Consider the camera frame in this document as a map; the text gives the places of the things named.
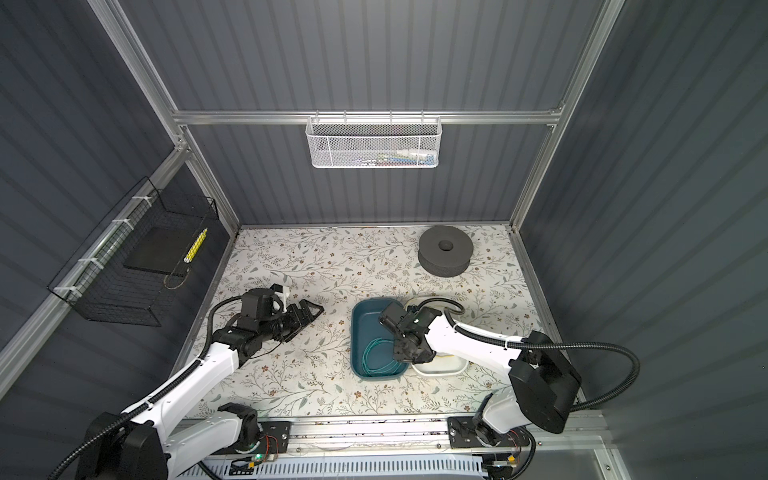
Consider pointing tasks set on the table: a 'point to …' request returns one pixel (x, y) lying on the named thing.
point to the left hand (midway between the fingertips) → (316, 315)
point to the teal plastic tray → (365, 326)
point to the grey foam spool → (445, 251)
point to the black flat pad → (163, 249)
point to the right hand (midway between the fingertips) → (407, 357)
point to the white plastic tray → (440, 365)
